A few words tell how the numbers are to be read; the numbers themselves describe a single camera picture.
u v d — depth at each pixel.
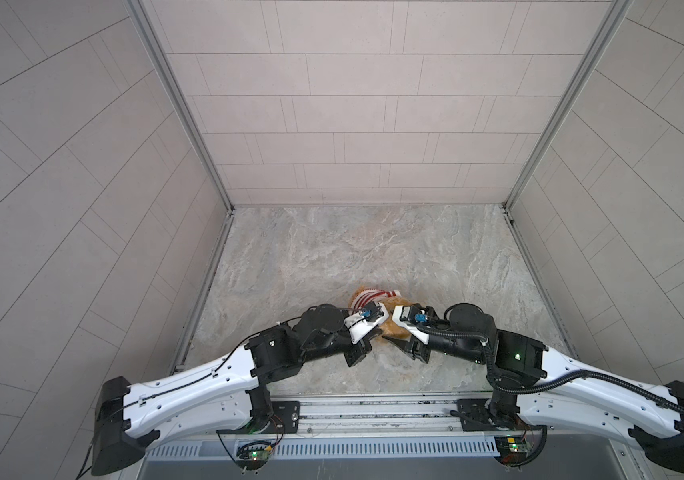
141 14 0.71
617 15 0.71
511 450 0.68
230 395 0.59
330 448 0.68
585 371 0.46
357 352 0.56
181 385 0.43
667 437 0.41
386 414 0.73
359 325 0.55
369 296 0.73
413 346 0.56
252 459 0.65
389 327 0.63
